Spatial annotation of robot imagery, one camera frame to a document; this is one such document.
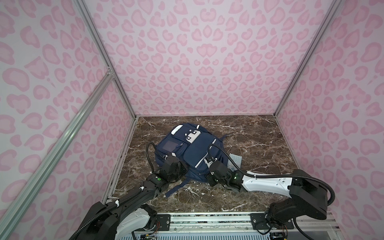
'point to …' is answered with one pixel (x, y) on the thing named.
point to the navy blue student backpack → (197, 145)
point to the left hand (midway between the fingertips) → (192, 163)
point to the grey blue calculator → (238, 159)
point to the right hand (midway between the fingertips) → (207, 173)
